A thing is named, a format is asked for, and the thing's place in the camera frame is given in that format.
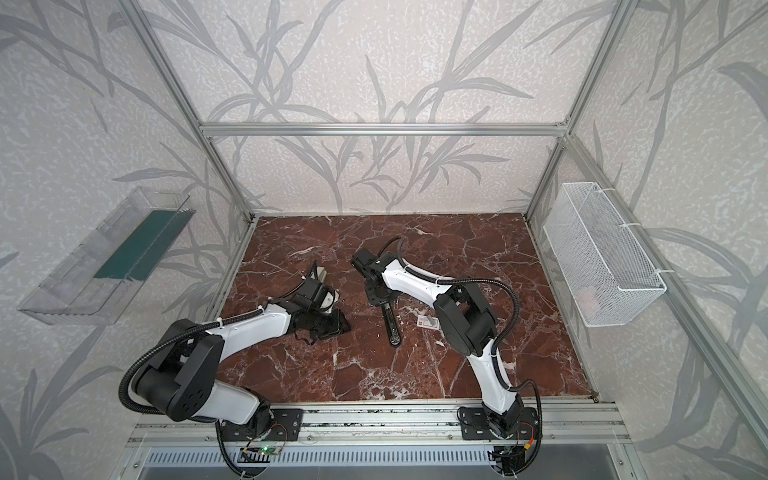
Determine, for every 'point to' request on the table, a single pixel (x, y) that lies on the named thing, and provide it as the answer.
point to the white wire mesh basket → (597, 254)
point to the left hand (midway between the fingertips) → (351, 320)
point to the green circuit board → (269, 450)
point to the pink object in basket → (588, 301)
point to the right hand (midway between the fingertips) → (383, 288)
